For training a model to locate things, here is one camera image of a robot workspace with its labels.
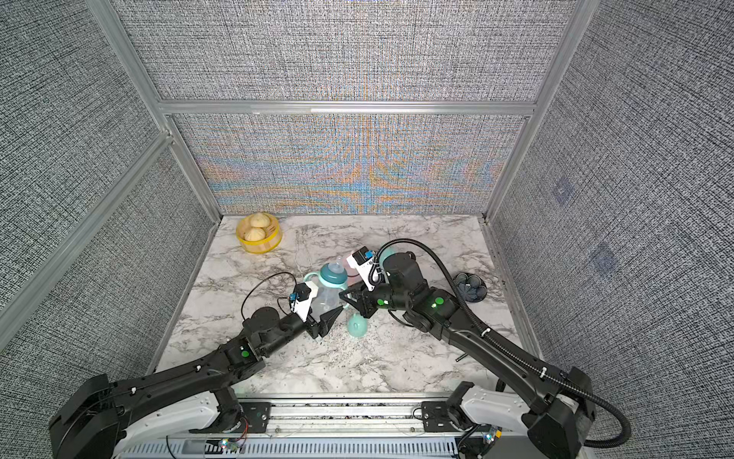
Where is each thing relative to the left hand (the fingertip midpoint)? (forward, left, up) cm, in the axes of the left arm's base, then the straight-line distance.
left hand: (338, 298), depth 73 cm
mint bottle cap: (0, -5, -16) cm, 17 cm away
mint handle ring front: (0, -1, +7) cm, 7 cm away
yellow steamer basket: (+35, +27, -18) cm, 47 cm away
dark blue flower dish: (+12, -43, -18) cm, 48 cm away
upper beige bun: (+42, +32, -14) cm, 55 cm away
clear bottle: (-1, +3, +2) cm, 4 cm away
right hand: (0, -2, +6) cm, 7 cm away
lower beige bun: (+36, +33, -15) cm, 51 cm away
